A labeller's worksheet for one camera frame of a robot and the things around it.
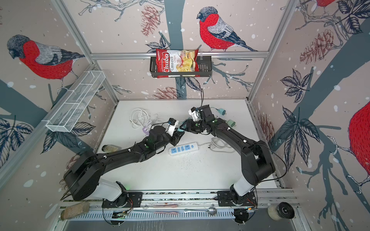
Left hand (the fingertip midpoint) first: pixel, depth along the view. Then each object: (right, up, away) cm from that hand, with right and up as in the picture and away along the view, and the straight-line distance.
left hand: (184, 128), depth 82 cm
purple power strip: (-27, -3, +17) cm, 32 cm away
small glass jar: (-49, -13, +7) cm, 51 cm away
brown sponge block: (-52, -37, -15) cm, 65 cm away
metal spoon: (+14, -39, -13) cm, 43 cm away
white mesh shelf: (-61, +15, -4) cm, 63 cm away
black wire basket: (+14, +39, +13) cm, 43 cm away
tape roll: (+43, -33, -20) cm, 58 cm away
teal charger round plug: (+28, +10, +26) cm, 40 cm away
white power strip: (-1, -14, +8) cm, 16 cm away
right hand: (-1, 0, +1) cm, 2 cm away
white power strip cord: (-36, +5, +26) cm, 45 cm away
